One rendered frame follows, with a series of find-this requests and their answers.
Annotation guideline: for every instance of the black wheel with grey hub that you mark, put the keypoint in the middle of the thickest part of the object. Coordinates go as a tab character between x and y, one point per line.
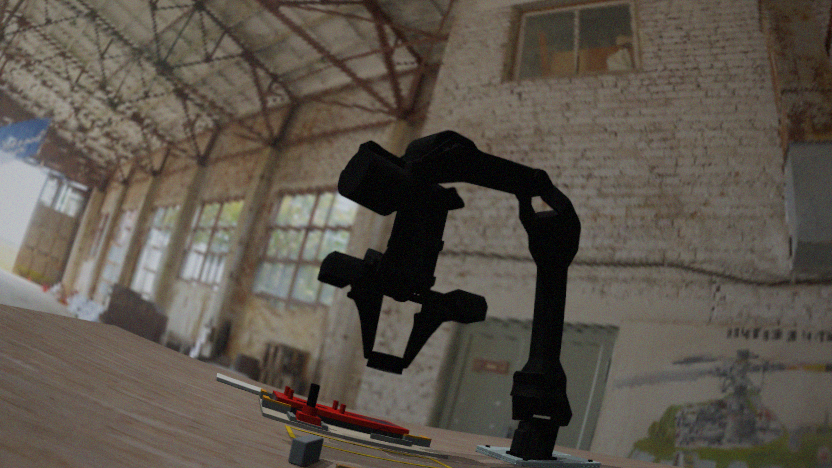
386	362

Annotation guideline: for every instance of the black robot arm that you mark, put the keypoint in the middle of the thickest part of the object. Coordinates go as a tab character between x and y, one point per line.
408	184

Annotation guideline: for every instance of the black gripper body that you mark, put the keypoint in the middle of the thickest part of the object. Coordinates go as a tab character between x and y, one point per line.
409	266

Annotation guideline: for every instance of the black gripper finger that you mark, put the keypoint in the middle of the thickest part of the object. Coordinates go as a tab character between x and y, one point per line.
369	305
425	323

